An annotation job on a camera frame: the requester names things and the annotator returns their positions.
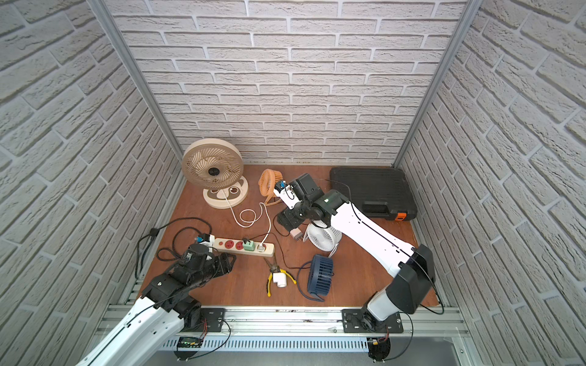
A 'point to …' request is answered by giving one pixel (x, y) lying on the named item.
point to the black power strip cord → (163, 254)
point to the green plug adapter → (249, 246)
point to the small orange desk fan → (267, 181)
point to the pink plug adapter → (296, 233)
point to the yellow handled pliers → (275, 268)
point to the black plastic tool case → (384, 193)
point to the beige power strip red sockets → (236, 246)
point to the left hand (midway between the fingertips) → (228, 254)
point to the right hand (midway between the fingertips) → (290, 212)
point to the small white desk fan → (323, 236)
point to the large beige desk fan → (216, 166)
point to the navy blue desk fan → (320, 276)
